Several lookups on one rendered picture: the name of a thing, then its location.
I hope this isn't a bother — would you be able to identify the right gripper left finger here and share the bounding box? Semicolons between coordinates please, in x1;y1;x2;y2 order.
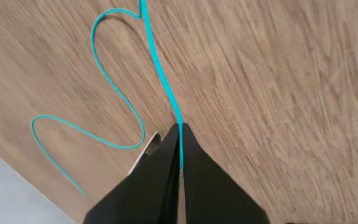
82;123;180;224

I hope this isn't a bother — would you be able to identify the teal cable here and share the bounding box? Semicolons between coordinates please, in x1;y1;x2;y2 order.
31;0;183;196

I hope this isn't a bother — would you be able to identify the grey cable reel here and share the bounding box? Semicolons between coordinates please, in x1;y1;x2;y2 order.
128;131;183;179

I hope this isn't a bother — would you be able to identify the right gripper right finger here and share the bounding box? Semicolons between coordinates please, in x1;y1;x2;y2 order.
182;123;271;224

